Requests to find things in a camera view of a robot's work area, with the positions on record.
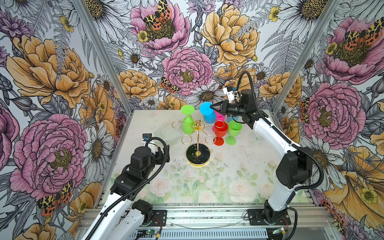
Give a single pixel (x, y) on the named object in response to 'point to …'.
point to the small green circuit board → (150, 232)
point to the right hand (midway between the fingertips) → (210, 110)
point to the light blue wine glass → (235, 117)
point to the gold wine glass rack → (198, 154)
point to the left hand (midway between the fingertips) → (159, 151)
